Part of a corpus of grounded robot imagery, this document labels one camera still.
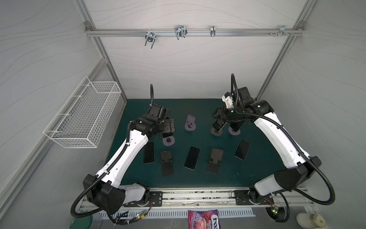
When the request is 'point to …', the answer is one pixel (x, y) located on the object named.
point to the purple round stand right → (233, 132)
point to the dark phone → (236, 126)
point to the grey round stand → (216, 133)
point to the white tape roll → (309, 221)
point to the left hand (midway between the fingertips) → (164, 126)
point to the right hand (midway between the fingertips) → (215, 116)
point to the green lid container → (84, 222)
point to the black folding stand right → (214, 165)
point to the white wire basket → (83, 119)
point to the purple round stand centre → (190, 124)
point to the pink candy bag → (203, 220)
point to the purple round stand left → (168, 141)
